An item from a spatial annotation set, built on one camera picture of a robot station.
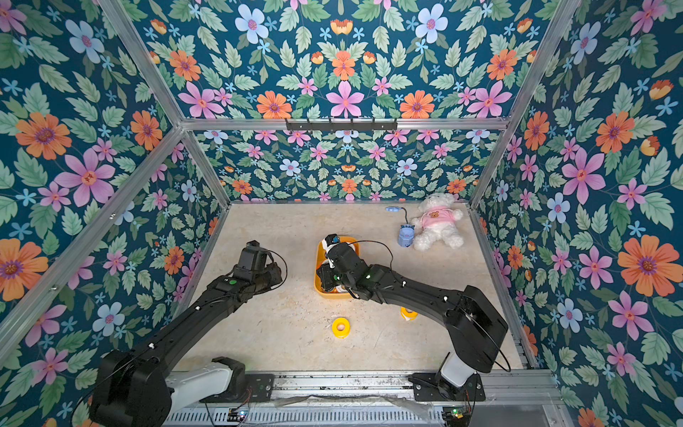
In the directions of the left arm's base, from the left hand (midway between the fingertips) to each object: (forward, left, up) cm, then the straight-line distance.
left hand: (280, 269), depth 86 cm
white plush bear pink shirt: (+21, -59, -4) cm, 62 cm away
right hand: (-4, -14, +5) cm, 15 cm away
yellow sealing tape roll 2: (-15, -41, -10) cm, 45 cm away
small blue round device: (+15, -39, +9) cm, 43 cm away
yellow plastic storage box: (+9, -13, -8) cm, 17 cm away
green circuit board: (-37, +11, -13) cm, 41 cm away
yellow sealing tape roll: (-19, -19, -11) cm, 29 cm away
